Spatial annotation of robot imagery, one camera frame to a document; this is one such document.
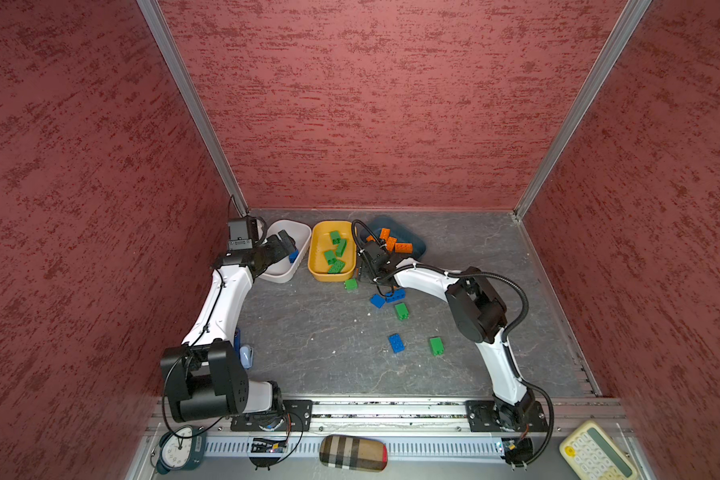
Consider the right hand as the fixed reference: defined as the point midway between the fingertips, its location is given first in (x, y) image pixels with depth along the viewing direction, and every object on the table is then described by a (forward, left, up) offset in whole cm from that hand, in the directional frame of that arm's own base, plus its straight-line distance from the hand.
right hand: (367, 278), depth 99 cm
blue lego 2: (+7, +25, +4) cm, 27 cm away
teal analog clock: (-47, +44, +3) cm, 64 cm away
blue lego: (-22, -8, 0) cm, 24 cm away
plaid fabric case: (-48, +4, +2) cm, 48 cm away
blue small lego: (-8, -3, 0) cm, 9 cm away
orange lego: (+21, -8, -1) cm, 22 cm away
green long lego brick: (+13, +9, +1) cm, 16 cm away
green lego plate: (+6, +11, 0) cm, 12 cm away
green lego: (+19, +12, +1) cm, 22 cm away
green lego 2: (+8, +13, +1) cm, 15 cm away
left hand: (-1, +24, +17) cm, 30 cm away
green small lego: (-12, -11, 0) cm, 17 cm away
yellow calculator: (-50, -52, 0) cm, 72 cm away
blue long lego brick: (-7, -9, 0) cm, 12 cm away
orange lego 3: (+12, -14, +1) cm, 18 cm away
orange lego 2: (+15, -9, 0) cm, 18 cm away
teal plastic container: (+21, -15, 0) cm, 26 cm away
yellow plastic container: (+17, +17, 0) cm, 24 cm away
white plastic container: (+1, +27, +4) cm, 28 cm away
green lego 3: (-24, -20, 0) cm, 31 cm away
